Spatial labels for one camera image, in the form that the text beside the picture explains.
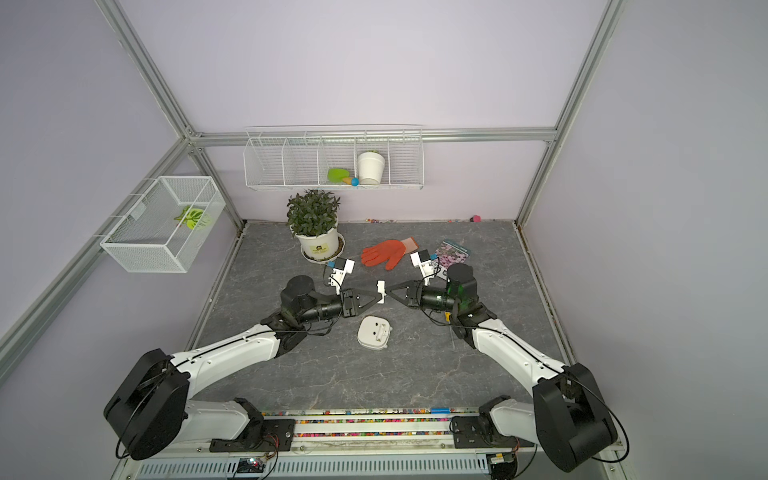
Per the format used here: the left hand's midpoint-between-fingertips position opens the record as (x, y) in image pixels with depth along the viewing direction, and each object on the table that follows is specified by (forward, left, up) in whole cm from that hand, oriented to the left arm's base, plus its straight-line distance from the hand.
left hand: (382, 301), depth 72 cm
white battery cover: (+3, 0, 0) cm, 3 cm away
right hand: (+2, -1, 0) cm, 3 cm away
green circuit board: (-28, +34, -25) cm, 51 cm away
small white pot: (+43, +1, +9) cm, 43 cm away
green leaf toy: (+26, +50, +6) cm, 57 cm away
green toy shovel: (+47, +12, +3) cm, 49 cm away
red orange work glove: (+34, -4, -24) cm, 42 cm away
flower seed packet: (+31, -26, -22) cm, 46 cm away
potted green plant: (+35, +21, -4) cm, 41 cm away
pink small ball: (+50, -41, -24) cm, 69 cm away
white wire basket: (+24, +58, +4) cm, 63 cm away
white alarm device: (+1, +3, -19) cm, 19 cm away
